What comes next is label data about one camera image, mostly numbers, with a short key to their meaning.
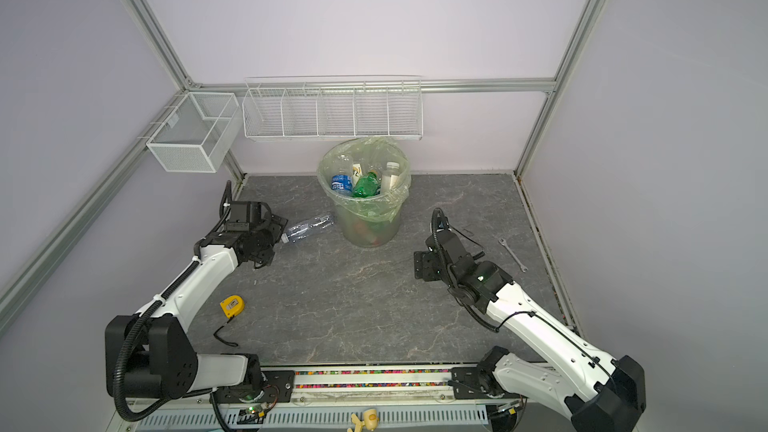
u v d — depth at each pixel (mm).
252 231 684
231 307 848
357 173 930
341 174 867
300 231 1013
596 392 386
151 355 408
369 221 862
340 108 977
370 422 670
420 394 737
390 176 890
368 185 865
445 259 552
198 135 1013
